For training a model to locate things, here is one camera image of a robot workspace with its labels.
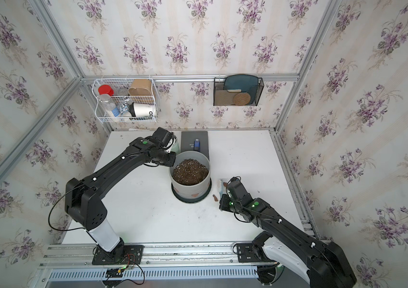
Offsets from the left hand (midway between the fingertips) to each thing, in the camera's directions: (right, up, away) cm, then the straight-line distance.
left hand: (176, 163), depth 85 cm
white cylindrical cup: (-19, +28, +8) cm, 35 cm away
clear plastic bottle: (-36, +29, +5) cm, 47 cm away
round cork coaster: (+34, +34, +13) cm, 50 cm away
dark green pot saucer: (+8, -19, +1) cm, 20 cm away
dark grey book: (+3, +11, +20) cm, 23 cm away
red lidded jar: (-38, +38, +7) cm, 54 cm away
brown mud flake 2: (+24, -11, +4) cm, 27 cm away
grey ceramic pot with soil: (+7, -6, +2) cm, 10 cm away
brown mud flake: (+19, -19, +5) cm, 27 cm away
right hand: (+22, -18, -3) cm, 28 cm away
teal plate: (+38, +42, +12) cm, 58 cm away
